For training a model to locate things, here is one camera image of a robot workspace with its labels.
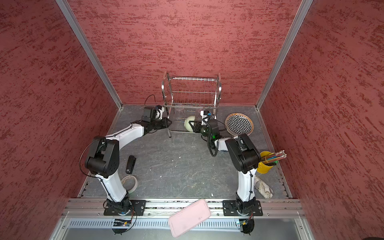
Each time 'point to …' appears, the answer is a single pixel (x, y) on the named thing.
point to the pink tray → (189, 218)
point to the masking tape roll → (130, 183)
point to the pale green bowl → (187, 124)
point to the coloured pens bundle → (272, 159)
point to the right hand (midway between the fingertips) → (188, 124)
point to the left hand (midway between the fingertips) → (171, 124)
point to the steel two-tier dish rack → (190, 92)
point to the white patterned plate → (238, 123)
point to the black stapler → (131, 161)
